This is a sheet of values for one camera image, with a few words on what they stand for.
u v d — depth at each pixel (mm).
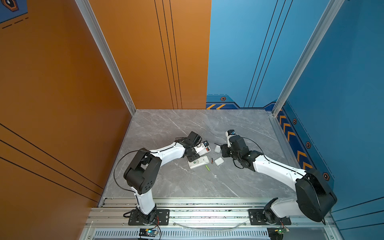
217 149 936
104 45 827
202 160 914
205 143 831
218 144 929
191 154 828
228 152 756
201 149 840
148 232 708
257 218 725
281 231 696
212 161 931
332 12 708
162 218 735
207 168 894
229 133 784
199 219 754
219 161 916
